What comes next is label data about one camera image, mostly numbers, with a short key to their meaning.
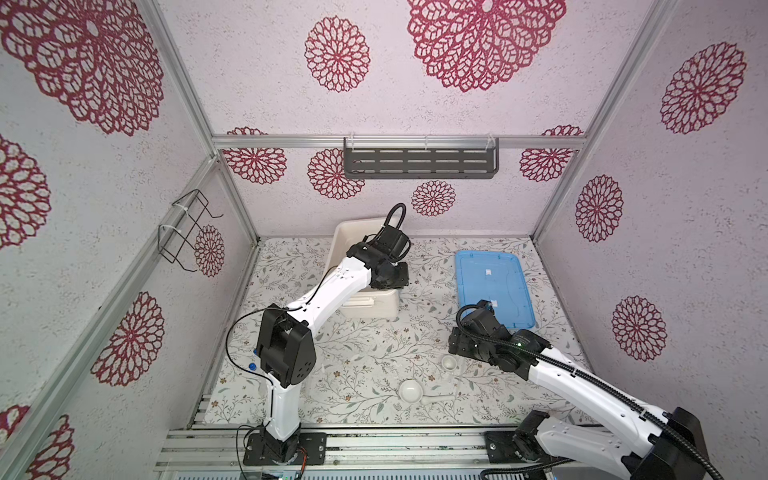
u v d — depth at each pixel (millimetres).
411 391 816
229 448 748
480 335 598
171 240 730
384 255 613
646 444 401
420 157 950
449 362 860
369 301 834
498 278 1097
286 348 489
